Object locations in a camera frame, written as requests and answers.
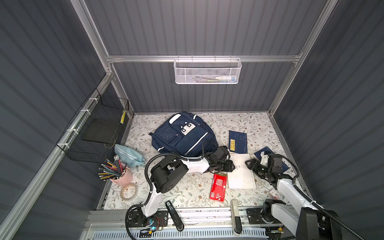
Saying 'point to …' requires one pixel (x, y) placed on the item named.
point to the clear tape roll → (129, 191)
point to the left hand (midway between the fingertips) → (234, 168)
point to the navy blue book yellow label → (238, 142)
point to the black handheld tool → (175, 218)
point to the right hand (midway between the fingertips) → (250, 164)
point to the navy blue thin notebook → (267, 151)
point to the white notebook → (242, 177)
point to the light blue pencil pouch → (127, 155)
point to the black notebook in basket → (101, 130)
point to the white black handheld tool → (236, 223)
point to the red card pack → (218, 186)
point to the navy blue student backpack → (184, 134)
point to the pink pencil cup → (126, 179)
